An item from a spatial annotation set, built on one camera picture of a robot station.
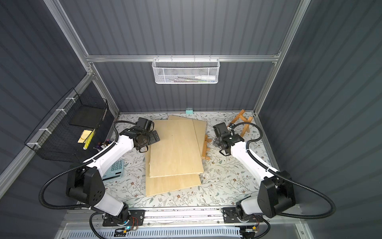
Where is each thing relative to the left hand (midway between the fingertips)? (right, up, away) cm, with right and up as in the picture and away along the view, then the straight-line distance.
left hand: (153, 140), depth 87 cm
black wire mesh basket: (-38, +6, -13) cm, 40 cm away
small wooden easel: (+32, -6, +7) cm, 33 cm away
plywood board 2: (+29, +7, +22) cm, 37 cm away
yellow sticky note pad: (-31, +4, -13) cm, 34 cm away
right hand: (+42, -1, -2) cm, 42 cm away
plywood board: (+14, -8, +1) cm, 16 cm away
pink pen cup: (-30, -2, -2) cm, 30 cm away
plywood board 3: (+5, -23, -9) cm, 25 cm away
